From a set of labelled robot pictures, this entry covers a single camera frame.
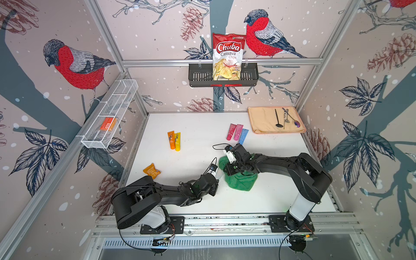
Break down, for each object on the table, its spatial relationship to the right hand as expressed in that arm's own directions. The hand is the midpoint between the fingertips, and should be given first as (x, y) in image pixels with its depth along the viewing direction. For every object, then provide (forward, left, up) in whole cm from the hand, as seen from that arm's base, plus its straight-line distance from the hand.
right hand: (225, 169), depth 91 cm
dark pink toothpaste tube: (+28, -4, +1) cm, 28 cm away
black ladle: (+36, -39, 0) cm, 53 cm away
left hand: (-7, +3, +1) cm, 8 cm away
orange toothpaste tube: (+22, +36, +1) cm, 42 cm away
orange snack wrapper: (-3, +42, +2) cm, 42 cm away
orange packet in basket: (+4, +54, +34) cm, 64 cm away
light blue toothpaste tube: (+24, -12, 0) cm, 27 cm away
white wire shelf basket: (+19, +59, +31) cm, 69 cm away
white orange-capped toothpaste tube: (-3, +3, +2) cm, 5 cm away
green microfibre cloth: (-7, -8, 0) cm, 11 cm away
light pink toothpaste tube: (+30, -10, 0) cm, 32 cm away
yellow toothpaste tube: (+20, +32, +1) cm, 38 cm away
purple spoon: (+37, -52, 0) cm, 64 cm away
